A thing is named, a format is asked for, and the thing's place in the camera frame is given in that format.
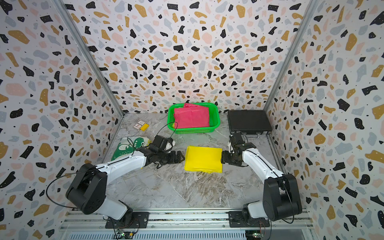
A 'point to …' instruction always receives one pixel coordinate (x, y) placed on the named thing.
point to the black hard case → (249, 121)
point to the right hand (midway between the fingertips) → (225, 160)
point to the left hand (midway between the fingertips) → (181, 158)
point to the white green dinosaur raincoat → (128, 144)
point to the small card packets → (138, 125)
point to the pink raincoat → (191, 115)
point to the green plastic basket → (214, 119)
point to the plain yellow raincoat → (206, 159)
